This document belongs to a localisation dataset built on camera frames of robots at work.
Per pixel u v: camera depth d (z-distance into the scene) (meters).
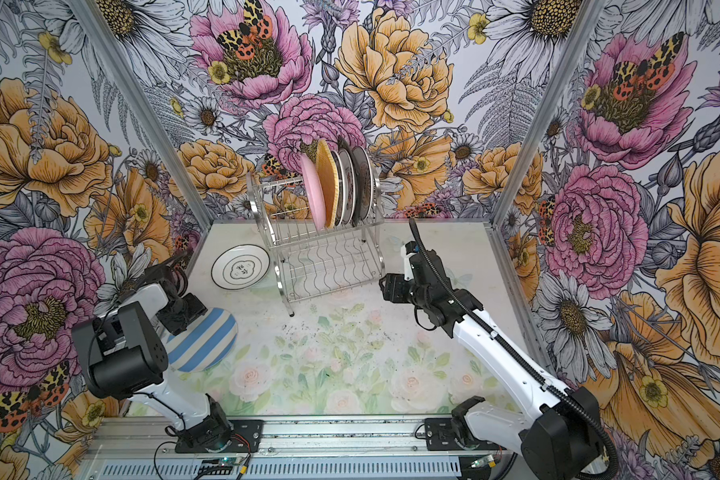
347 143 0.76
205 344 0.90
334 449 0.73
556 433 0.38
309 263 1.02
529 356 0.46
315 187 0.71
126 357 0.47
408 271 0.70
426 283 0.59
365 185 0.79
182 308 0.79
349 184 0.72
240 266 1.08
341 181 0.71
